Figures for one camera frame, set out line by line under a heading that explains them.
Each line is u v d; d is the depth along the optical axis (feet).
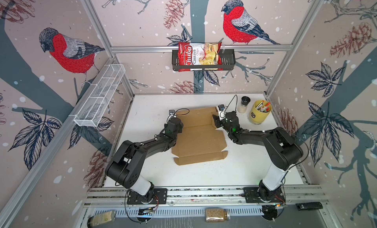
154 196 2.39
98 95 2.54
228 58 3.12
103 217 2.14
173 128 2.31
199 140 3.03
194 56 2.88
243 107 3.46
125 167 1.46
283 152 1.61
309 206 2.25
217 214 2.12
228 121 2.40
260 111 3.08
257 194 2.39
